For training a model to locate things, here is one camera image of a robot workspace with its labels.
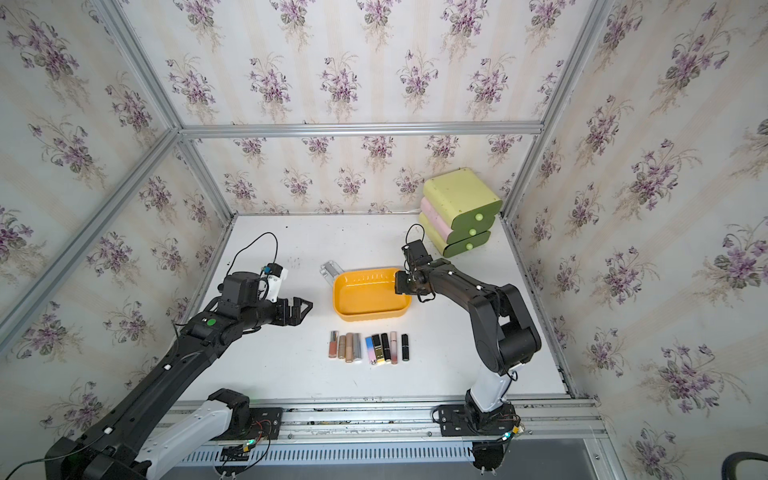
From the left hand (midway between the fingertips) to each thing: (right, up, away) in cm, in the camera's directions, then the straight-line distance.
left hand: (301, 305), depth 78 cm
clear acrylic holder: (+3, +7, +25) cm, 26 cm away
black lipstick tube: (+28, -14, +8) cm, 32 cm away
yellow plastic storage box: (+17, -1, +20) cm, 26 cm away
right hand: (+29, +3, +17) cm, 33 cm away
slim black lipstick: (+23, -15, +6) cm, 28 cm away
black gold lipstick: (+20, -14, +6) cm, 25 cm away
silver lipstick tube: (+14, -14, +8) cm, 21 cm away
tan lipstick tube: (+12, -14, +7) cm, 19 cm away
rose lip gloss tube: (+7, -14, +8) cm, 17 cm away
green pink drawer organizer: (+45, +27, +15) cm, 54 cm away
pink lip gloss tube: (+25, -14, +7) cm, 29 cm away
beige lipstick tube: (+10, -14, +7) cm, 19 cm away
